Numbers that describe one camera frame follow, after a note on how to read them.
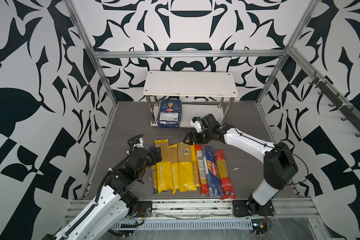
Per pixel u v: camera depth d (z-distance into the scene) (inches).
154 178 32.0
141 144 26.8
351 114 21.6
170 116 38.0
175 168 33.4
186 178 31.2
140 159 21.9
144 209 28.9
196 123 31.4
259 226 28.0
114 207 23.6
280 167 18.1
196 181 31.7
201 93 30.5
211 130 26.6
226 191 29.9
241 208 29.3
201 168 33.4
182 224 25.5
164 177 31.5
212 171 31.8
